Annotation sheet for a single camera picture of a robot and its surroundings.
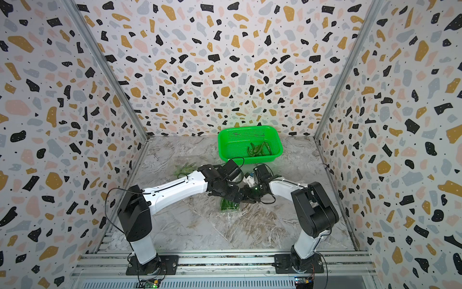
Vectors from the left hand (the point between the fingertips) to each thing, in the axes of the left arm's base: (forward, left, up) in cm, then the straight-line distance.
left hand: (237, 196), depth 82 cm
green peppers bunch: (+35, -14, -9) cm, 39 cm away
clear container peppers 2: (-1, +5, -8) cm, 9 cm away
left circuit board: (-31, +34, -12) cm, 47 cm away
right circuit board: (-32, -26, -13) cm, 43 cm away
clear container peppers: (+22, +32, -10) cm, 40 cm away
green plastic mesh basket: (+44, +3, -11) cm, 46 cm away
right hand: (+1, -1, -7) cm, 7 cm away
